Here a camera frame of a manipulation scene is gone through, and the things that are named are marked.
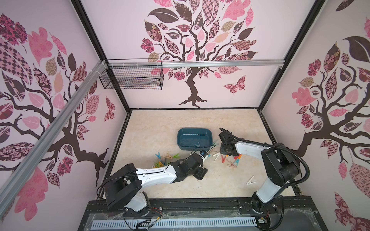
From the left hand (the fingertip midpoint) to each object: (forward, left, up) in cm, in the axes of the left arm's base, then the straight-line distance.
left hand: (202, 169), depth 83 cm
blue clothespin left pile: (+12, +28, -5) cm, 30 cm away
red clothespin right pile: (+8, -15, -5) cm, 18 cm away
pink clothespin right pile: (+4, -19, -3) cm, 20 cm away
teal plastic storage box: (+24, +3, -3) cm, 25 cm away
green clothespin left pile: (+11, +16, -4) cm, 20 cm away
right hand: (+16, -18, -4) cm, 24 cm away
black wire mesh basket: (+76, +54, +13) cm, 95 cm away
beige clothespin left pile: (+11, +22, -4) cm, 25 cm away
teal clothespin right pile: (+6, -23, -4) cm, 24 cm away
